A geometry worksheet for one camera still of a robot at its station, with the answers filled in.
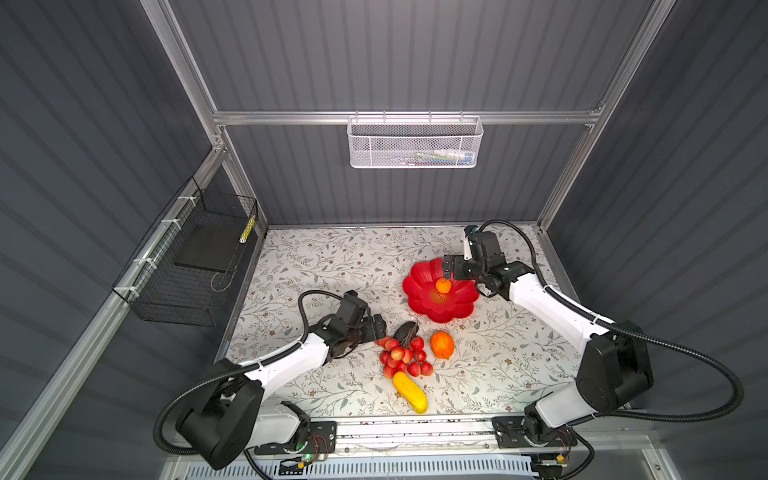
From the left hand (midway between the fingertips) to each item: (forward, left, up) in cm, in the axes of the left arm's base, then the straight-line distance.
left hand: (376, 327), depth 87 cm
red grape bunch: (-10, -6, +3) cm, 12 cm away
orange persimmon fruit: (-7, -18, +1) cm, 20 cm away
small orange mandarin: (+15, -23, -2) cm, 28 cm away
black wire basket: (+7, +46, +22) cm, 52 cm away
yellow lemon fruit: (-18, -8, -3) cm, 20 cm away
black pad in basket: (+12, +40, +25) cm, 49 cm away
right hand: (+13, -26, +12) cm, 31 cm away
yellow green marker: (+20, +34, +22) cm, 45 cm away
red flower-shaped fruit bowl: (+12, -16, -5) cm, 21 cm away
